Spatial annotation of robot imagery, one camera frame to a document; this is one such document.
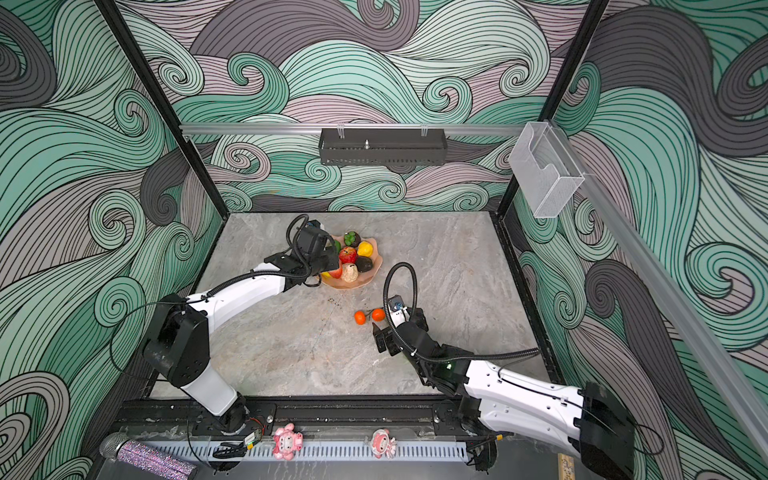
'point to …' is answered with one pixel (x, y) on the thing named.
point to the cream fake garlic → (349, 272)
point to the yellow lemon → (326, 274)
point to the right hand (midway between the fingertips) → (389, 318)
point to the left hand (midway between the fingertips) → (337, 252)
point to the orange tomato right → (378, 314)
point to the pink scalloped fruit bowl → (362, 277)
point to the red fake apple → (348, 255)
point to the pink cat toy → (286, 441)
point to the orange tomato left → (359, 317)
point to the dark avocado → (364, 264)
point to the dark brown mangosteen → (352, 239)
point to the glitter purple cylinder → (145, 462)
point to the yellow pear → (365, 249)
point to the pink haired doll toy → (383, 444)
